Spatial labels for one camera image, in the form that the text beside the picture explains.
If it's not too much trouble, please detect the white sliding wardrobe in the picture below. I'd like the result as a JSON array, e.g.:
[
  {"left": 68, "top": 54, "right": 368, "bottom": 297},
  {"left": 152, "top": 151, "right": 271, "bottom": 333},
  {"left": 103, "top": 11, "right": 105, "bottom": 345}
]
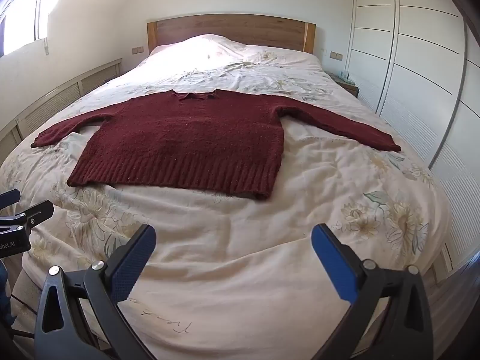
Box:
[{"left": 345, "top": 0, "right": 480, "bottom": 271}]

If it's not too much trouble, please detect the black cable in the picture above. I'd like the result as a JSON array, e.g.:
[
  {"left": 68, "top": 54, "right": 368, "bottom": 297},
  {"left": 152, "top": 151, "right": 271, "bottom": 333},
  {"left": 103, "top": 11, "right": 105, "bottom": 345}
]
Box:
[{"left": 7, "top": 290, "right": 38, "bottom": 340}]

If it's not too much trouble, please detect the slatted radiator cover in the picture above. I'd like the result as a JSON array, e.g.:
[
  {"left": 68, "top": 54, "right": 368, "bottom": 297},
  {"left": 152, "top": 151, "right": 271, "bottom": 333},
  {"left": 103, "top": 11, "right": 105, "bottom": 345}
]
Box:
[{"left": 0, "top": 58, "right": 123, "bottom": 166}]

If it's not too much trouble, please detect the wooden nightstand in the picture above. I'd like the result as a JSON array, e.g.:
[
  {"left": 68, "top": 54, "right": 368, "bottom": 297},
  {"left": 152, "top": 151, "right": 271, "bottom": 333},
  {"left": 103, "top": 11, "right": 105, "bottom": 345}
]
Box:
[{"left": 325, "top": 71, "right": 361, "bottom": 99}]

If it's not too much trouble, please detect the dark red knit sweater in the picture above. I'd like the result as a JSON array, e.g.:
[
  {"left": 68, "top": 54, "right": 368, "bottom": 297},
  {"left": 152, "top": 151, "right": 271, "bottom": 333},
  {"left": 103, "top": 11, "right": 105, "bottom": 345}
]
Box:
[{"left": 30, "top": 89, "right": 402, "bottom": 200}]

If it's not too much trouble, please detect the window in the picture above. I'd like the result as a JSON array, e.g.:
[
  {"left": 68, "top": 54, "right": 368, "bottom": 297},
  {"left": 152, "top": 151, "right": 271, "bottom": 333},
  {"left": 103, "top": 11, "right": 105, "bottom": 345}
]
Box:
[{"left": 0, "top": 0, "right": 80, "bottom": 58}]

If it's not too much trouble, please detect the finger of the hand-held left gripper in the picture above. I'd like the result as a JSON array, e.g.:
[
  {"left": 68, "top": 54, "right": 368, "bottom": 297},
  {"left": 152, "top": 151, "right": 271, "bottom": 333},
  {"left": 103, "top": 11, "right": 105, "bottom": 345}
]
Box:
[
  {"left": 0, "top": 189, "right": 21, "bottom": 209},
  {"left": 0, "top": 200, "right": 55, "bottom": 238}
]

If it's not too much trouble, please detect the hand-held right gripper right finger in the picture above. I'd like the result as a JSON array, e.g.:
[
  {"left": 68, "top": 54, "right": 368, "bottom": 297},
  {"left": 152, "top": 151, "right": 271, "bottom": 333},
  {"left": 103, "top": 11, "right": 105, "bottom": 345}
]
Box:
[{"left": 311, "top": 223, "right": 445, "bottom": 360}]

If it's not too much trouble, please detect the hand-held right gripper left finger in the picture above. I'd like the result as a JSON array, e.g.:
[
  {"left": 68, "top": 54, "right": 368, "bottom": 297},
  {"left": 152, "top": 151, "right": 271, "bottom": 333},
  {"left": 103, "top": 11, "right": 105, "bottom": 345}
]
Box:
[{"left": 34, "top": 224, "right": 157, "bottom": 360}]

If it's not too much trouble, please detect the wooden headboard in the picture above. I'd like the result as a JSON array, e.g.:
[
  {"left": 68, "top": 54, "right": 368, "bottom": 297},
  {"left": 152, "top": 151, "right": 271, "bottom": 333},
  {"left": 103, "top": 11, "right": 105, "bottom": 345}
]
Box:
[{"left": 147, "top": 14, "right": 316, "bottom": 57}]

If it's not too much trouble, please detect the bed with floral duvet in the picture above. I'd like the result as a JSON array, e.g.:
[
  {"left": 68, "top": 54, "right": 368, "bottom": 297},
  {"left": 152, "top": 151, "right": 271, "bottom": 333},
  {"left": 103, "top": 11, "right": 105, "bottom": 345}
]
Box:
[{"left": 0, "top": 34, "right": 451, "bottom": 360}]

